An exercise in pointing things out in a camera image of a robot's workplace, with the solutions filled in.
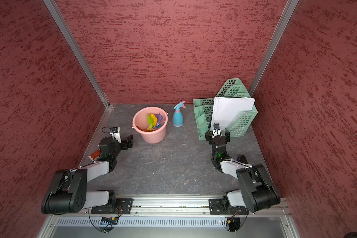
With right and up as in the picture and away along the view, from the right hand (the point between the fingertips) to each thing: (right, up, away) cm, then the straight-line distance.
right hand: (217, 130), depth 90 cm
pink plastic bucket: (-49, +7, +2) cm, 50 cm away
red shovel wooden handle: (-44, 0, -1) cm, 44 cm away
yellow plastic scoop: (-40, +7, +2) cm, 40 cm away
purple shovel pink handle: (-37, +8, +5) cm, 38 cm away
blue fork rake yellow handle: (-36, +3, +6) cm, 37 cm away
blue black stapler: (+14, -17, -4) cm, 22 cm away
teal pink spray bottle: (-25, +8, +12) cm, 29 cm away
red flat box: (-77, -16, +2) cm, 79 cm away
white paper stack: (+5, +12, -1) cm, 14 cm away
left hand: (-58, -5, +2) cm, 58 cm away
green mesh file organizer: (-6, +14, +20) cm, 25 cm away
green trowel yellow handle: (-43, +6, +4) cm, 44 cm away
